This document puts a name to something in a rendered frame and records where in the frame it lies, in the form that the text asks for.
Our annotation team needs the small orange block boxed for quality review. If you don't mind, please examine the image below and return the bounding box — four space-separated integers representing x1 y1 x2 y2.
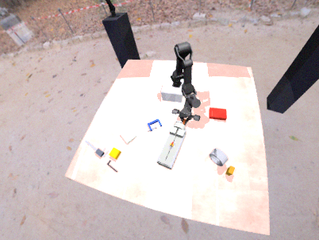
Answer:
226 166 235 176

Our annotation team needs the yellow block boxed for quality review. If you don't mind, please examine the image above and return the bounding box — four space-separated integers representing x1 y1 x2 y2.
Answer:
109 147 121 159

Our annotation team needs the red rectangular block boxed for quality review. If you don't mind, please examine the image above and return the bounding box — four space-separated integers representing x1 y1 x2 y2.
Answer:
209 107 227 121

